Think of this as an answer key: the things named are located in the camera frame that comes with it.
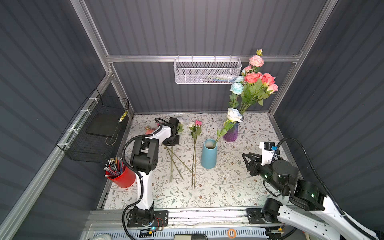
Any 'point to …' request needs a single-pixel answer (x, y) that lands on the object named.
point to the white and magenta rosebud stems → (196, 127)
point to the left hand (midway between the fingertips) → (173, 143)
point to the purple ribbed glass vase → (232, 134)
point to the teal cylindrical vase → (209, 154)
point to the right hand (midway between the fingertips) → (246, 156)
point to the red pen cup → (117, 172)
